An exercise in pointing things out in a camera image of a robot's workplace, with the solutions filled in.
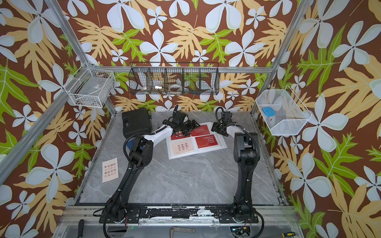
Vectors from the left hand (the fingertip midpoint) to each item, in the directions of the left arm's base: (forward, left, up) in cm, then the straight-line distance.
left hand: (199, 126), depth 102 cm
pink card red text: (-14, +12, -6) cm, 19 cm away
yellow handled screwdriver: (-61, -40, -5) cm, 73 cm away
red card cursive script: (+1, -2, -6) cm, 6 cm away
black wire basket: (+22, +18, +24) cm, 37 cm away
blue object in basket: (-3, -40, +18) cm, 44 cm away
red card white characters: (-7, +18, -5) cm, 20 cm away
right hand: (+2, -12, -6) cm, 13 cm away
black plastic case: (+6, +46, -2) cm, 47 cm away
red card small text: (-9, -4, -6) cm, 11 cm away
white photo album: (-11, -15, -6) cm, 20 cm away
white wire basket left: (+8, +66, +27) cm, 72 cm away
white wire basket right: (-5, -47, +20) cm, 51 cm away
